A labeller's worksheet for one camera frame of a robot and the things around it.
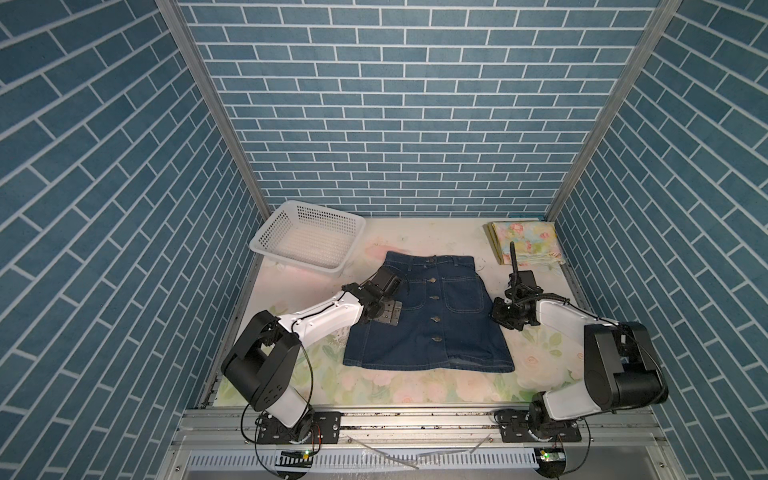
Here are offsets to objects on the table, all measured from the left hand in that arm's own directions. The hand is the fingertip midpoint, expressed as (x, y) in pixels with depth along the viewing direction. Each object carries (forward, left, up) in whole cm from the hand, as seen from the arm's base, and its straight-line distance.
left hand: (383, 309), depth 90 cm
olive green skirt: (+29, -42, -3) cm, 51 cm away
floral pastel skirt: (+26, -56, 0) cm, 62 cm away
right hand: (0, -33, -3) cm, 34 cm away
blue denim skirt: (-2, -20, -4) cm, 20 cm away
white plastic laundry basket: (+33, +28, -5) cm, 44 cm away
